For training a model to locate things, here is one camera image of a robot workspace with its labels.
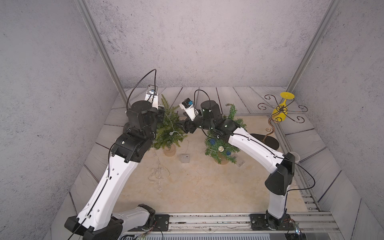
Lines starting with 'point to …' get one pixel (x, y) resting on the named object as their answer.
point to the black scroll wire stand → (271, 141)
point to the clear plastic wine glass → (297, 157)
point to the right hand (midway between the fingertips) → (180, 118)
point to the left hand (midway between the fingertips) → (154, 99)
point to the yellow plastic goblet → (280, 111)
